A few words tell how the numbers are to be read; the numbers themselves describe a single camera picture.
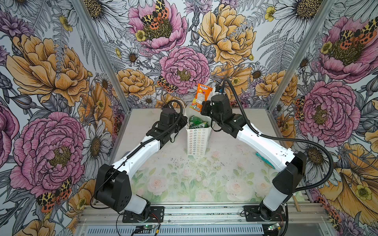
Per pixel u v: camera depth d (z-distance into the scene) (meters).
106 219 0.74
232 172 0.90
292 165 0.44
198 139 0.83
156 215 0.73
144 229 0.73
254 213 0.73
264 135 0.50
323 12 0.73
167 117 0.61
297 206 0.76
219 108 0.57
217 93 0.65
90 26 0.78
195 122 0.94
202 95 0.75
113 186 0.42
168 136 0.61
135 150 0.50
